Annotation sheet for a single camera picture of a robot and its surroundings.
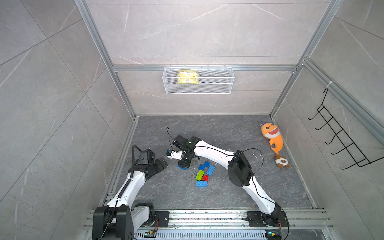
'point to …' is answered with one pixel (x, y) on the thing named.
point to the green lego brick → (200, 175)
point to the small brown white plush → (281, 161)
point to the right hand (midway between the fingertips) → (184, 162)
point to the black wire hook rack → (357, 156)
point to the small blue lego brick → (207, 164)
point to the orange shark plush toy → (271, 132)
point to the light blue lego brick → (211, 170)
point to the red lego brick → (205, 177)
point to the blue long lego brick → (201, 184)
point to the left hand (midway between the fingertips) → (161, 164)
